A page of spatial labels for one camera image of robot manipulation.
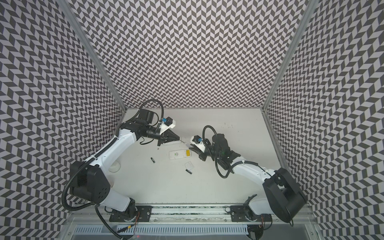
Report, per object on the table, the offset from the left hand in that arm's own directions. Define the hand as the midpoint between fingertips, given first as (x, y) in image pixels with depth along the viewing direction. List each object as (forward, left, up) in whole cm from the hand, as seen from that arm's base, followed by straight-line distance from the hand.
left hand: (178, 138), depth 76 cm
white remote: (+2, +2, -21) cm, 21 cm away
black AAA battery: (-2, +18, -21) cm, 28 cm away
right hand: (-3, -7, -7) cm, 10 cm away
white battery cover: (-6, -5, -22) cm, 23 cm away
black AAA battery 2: (-9, -4, -23) cm, 25 cm away
